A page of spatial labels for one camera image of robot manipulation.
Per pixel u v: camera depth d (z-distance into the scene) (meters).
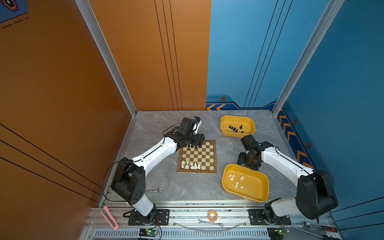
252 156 0.63
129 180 0.44
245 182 0.84
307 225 0.70
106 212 0.75
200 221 0.72
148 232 0.71
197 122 0.76
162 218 0.75
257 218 0.73
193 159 0.92
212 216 0.76
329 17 0.72
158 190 0.83
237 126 1.11
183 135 0.65
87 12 0.71
